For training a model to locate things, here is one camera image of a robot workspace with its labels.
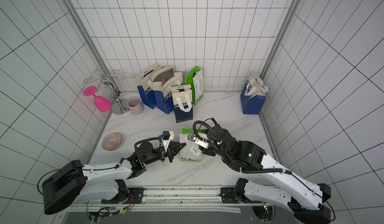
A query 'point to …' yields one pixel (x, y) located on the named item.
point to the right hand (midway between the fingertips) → (202, 130)
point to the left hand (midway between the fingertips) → (183, 145)
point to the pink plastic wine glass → (102, 104)
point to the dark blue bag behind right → (253, 95)
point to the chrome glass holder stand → (118, 106)
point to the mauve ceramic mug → (135, 105)
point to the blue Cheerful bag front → (145, 87)
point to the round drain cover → (111, 141)
